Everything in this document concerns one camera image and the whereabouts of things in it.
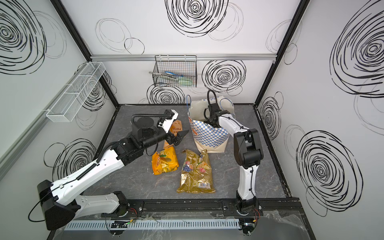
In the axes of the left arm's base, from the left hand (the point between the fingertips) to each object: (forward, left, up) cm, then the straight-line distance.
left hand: (182, 124), depth 66 cm
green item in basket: (+32, +1, -1) cm, 32 cm away
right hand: (+18, -16, -27) cm, 36 cm away
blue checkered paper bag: (+4, -13, -17) cm, 22 cm away
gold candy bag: (-14, -7, -28) cm, 32 cm away
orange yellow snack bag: (-7, +11, -26) cm, 29 cm away
